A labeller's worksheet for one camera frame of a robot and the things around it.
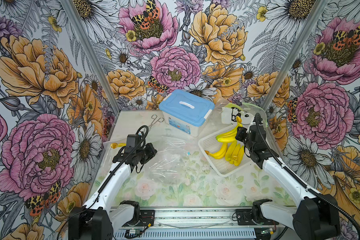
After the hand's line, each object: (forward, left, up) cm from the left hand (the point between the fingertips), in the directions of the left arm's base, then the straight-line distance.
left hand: (157, 155), depth 83 cm
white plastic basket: (+12, -32, -8) cm, 35 cm away
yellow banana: (+4, -37, -7) cm, 38 cm away
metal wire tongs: (+41, +8, -13) cm, 44 cm away
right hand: (+10, -45, +8) cm, 47 cm away
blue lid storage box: (+30, -17, +4) cm, 35 cm away
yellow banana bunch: (+8, -40, +6) cm, 42 cm away
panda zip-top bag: (+33, -52, -4) cm, 62 cm away
